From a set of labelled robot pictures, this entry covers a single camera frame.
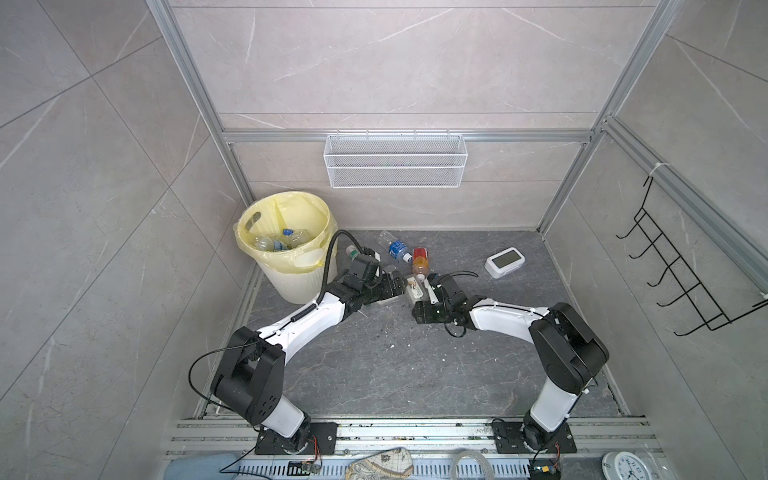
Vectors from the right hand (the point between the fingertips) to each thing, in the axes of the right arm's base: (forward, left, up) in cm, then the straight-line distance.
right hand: (421, 309), depth 95 cm
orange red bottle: (+18, -1, +3) cm, 18 cm away
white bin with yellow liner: (+1, +36, +18) cm, 40 cm away
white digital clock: (+18, -32, +1) cm, 36 cm away
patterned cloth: (-41, +11, +2) cm, 42 cm away
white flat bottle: (+6, +2, +4) cm, 7 cm away
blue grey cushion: (-41, +55, +2) cm, 68 cm away
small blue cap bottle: (+22, +44, +14) cm, 51 cm away
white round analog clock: (-42, -42, +1) cm, 60 cm away
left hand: (+2, +8, +14) cm, 16 cm away
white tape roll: (-40, -10, +2) cm, 41 cm away
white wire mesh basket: (+40, +7, +29) cm, 50 cm away
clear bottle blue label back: (+24, +7, +3) cm, 25 cm away
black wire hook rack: (-15, -58, +28) cm, 66 cm away
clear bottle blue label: (+10, +45, +22) cm, 51 cm away
